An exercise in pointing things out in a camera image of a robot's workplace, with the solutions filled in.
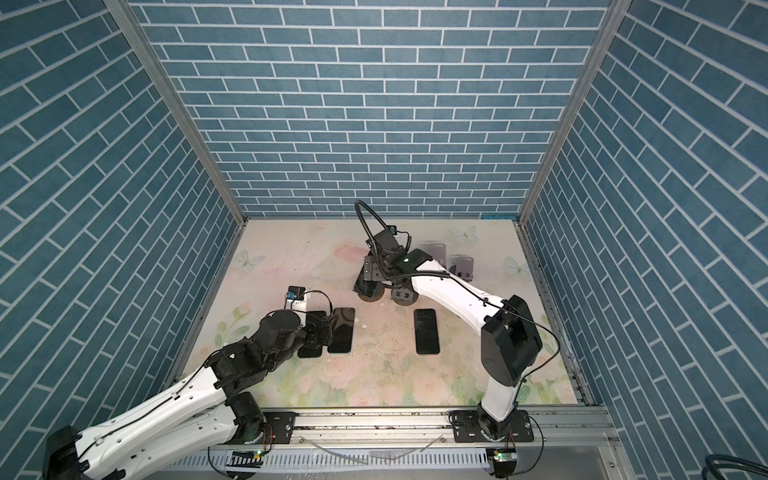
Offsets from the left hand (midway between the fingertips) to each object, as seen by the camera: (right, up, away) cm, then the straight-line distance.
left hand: (326, 317), depth 77 cm
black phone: (+3, -7, +8) cm, 11 cm away
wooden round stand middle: (+10, +4, +15) cm, 18 cm away
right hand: (+13, +13, +9) cm, 21 cm away
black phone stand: (-2, -6, -9) cm, 11 cm away
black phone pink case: (+28, -8, +14) cm, 32 cm away
